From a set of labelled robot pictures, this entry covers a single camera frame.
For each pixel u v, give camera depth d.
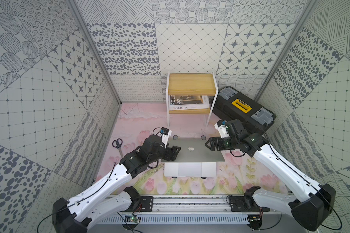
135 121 1.10
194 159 0.70
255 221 0.73
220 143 0.67
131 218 0.70
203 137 0.86
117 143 0.96
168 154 0.64
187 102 0.93
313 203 0.37
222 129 0.70
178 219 0.70
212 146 0.67
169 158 0.64
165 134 0.64
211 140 0.71
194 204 0.76
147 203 0.73
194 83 0.84
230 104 0.97
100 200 0.44
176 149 0.66
